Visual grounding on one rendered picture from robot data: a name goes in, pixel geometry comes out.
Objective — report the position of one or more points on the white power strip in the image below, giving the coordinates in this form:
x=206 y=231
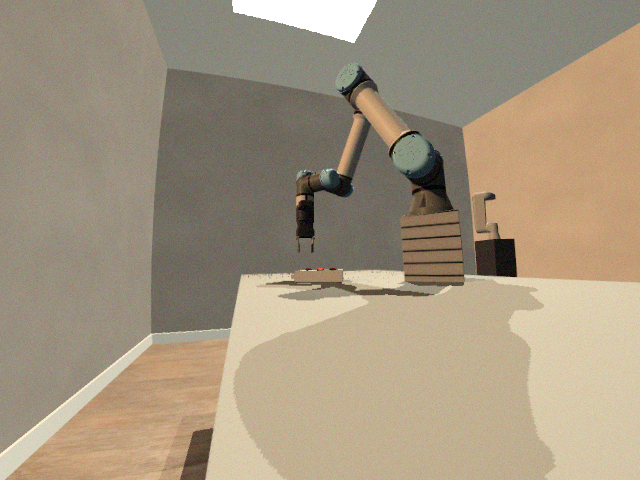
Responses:
x=319 y=275

